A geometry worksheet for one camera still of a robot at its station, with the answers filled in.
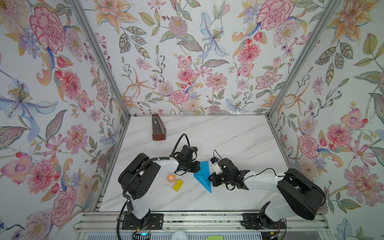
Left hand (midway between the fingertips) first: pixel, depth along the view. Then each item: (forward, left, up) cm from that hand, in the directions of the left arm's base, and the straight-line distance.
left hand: (202, 170), depth 91 cm
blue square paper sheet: (-3, 0, 0) cm, 3 cm away
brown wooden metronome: (+26, +28, +8) cm, 39 cm away
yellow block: (-9, +14, -1) cm, 17 cm away
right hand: (-5, -3, -1) cm, 6 cm away
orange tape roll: (-4, +19, -1) cm, 19 cm away
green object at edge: (-33, -4, -1) cm, 34 cm away
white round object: (-33, +12, +5) cm, 35 cm away
